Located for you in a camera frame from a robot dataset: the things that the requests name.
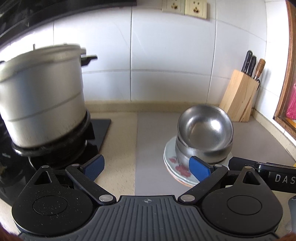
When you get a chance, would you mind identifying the wooden knife block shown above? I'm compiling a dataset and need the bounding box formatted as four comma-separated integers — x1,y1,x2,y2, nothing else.
218,69,259,122

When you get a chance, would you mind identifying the stainless steel bowl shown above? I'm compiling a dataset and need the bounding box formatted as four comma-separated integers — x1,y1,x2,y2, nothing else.
176,136,233,152
175,144,232,164
177,105,233,147

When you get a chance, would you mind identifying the black handled knife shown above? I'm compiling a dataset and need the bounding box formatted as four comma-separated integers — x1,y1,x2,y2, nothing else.
247,56,257,77
241,50,253,73

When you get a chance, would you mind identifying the black gas stove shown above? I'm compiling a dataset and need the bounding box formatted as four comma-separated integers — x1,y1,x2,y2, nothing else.
0,109,112,207

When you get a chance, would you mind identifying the aluminium cooking pot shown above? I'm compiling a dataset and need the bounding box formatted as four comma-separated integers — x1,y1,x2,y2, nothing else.
0,43,98,149

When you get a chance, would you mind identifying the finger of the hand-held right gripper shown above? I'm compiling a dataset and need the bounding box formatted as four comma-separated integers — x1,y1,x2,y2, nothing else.
228,156,256,172

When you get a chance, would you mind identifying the beige wall socket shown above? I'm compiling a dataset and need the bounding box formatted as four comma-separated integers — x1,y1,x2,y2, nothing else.
185,0,207,19
162,0,186,15

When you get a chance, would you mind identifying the black range hood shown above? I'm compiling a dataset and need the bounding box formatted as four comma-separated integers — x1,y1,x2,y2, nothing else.
0,0,137,47

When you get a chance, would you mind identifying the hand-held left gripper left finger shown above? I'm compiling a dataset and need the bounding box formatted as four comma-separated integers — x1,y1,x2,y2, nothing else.
33,154,117,205

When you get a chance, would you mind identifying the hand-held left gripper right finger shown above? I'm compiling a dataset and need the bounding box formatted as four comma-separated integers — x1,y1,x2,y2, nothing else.
178,156,262,205

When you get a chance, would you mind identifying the pink plastic bag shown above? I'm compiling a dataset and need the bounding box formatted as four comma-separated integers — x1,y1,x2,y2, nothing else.
286,83,296,120

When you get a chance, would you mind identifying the aluminium pot lid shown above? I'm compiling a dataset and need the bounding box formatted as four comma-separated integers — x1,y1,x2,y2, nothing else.
0,43,87,82

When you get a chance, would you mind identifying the wooden window frame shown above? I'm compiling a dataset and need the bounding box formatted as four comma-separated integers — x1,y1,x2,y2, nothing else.
273,0,296,142

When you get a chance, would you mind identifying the white plate pink flower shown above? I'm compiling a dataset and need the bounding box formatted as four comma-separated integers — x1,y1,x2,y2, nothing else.
163,136,202,184

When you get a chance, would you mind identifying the wooden handled sharpening steel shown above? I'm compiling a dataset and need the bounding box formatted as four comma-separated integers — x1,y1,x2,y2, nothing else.
253,58,266,80

